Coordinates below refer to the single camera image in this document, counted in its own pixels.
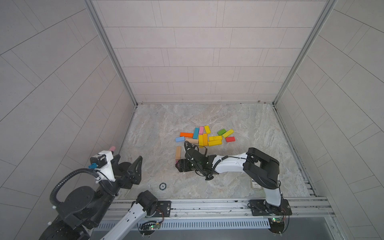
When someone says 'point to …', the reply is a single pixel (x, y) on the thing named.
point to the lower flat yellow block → (214, 142)
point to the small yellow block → (207, 130)
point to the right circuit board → (277, 225)
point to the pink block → (201, 130)
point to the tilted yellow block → (228, 133)
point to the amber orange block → (205, 139)
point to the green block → (221, 132)
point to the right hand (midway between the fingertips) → (180, 167)
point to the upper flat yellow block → (218, 137)
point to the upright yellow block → (201, 140)
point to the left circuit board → (148, 228)
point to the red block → (230, 139)
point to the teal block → (195, 133)
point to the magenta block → (176, 161)
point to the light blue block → (180, 139)
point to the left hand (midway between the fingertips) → (135, 155)
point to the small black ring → (162, 186)
